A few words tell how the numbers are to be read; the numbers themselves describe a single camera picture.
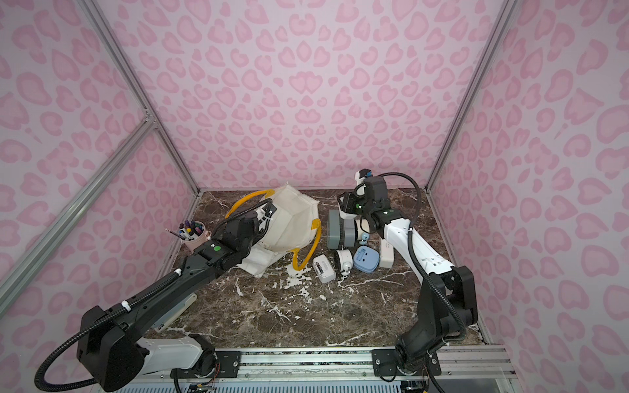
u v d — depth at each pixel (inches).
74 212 24.8
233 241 23.6
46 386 14.6
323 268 35.5
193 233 34.8
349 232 36.5
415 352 24.0
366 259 36.3
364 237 37.5
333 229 36.5
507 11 27.3
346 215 32.0
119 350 15.3
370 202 25.6
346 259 34.7
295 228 40.6
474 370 28.5
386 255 35.7
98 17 27.4
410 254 18.8
